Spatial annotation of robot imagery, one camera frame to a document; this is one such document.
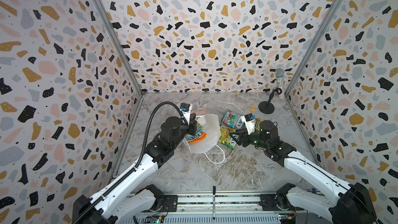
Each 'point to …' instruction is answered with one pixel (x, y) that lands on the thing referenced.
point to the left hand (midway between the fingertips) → (194, 112)
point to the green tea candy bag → (225, 138)
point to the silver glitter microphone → (279, 73)
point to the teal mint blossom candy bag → (233, 120)
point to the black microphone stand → (267, 107)
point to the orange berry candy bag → (203, 135)
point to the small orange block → (253, 108)
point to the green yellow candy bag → (258, 121)
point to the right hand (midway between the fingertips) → (231, 130)
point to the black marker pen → (214, 201)
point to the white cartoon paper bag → (210, 126)
